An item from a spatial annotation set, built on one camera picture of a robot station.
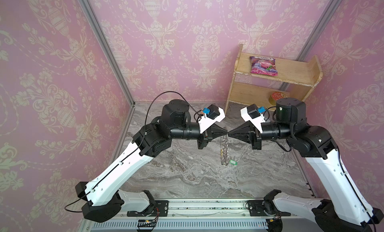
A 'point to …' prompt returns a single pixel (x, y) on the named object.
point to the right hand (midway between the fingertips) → (230, 132)
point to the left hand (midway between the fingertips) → (225, 133)
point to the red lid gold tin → (276, 96)
